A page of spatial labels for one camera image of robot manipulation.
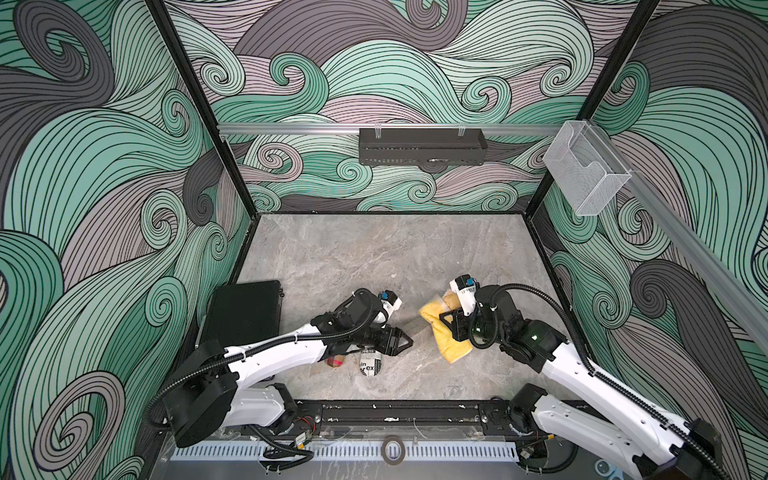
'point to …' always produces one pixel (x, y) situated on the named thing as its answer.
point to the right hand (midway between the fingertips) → (439, 318)
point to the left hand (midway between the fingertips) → (405, 338)
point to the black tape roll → (402, 446)
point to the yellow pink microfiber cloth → (452, 348)
